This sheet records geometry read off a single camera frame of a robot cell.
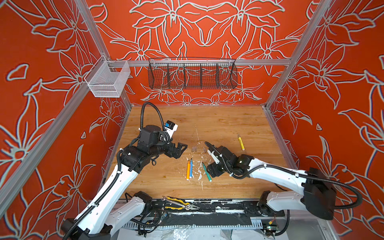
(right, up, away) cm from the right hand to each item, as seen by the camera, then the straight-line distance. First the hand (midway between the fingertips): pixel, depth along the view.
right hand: (209, 166), depth 81 cm
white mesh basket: (-64, +52, +13) cm, 84 cm away
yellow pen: (+23, +11, +16) cm, 30 cm away
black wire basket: (-25, +57, +17) cm, 65 cm away
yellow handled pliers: (-13, -17, -8) cm, 23 cm away
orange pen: (-12, -4, +4) cm, 13 cm away
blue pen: (-10, -3, +5) cm, 12 cm away
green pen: (-2, -3, -3) cm, 4 cm away
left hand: (-16, +16, -12) cm, 26 cm away
